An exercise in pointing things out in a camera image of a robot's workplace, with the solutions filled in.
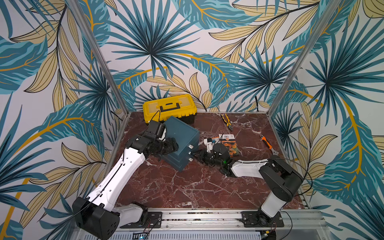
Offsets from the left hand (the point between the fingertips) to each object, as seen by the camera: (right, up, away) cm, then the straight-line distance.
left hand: (173, 150), depth 75 cm
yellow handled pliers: (+37, +14, +38) cm, 54 cm away
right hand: (+8, -3, +9) cm, 13 cm away
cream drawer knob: (+8, -3, +9) cm, 13 cm away
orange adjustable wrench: (+61, 0, +26) cm, 66 cm away
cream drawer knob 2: (+9, +2, +4) cm, 10 cm away
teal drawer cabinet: (+7, +6, +3) cm, 10 cm away
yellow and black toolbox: (+3, +25, +26) cm, 36 cm away
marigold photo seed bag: (+36, +2, +29) cm, 46 cm away
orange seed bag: (+26, +3, +29) cm, 39 cm away
